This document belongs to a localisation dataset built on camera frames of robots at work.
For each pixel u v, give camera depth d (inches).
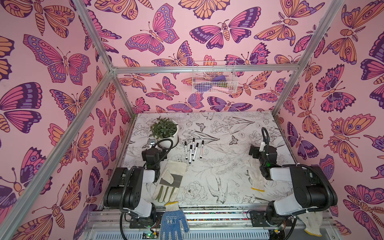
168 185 33.2
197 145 40.2
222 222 28.9
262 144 32.5
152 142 32.1
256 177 34.3
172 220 28.8
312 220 28.5
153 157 29.0
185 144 40.4
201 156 38.0
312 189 17.7
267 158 28.0
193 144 40.4
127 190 17.5
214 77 37.9
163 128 34.5
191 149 39.3
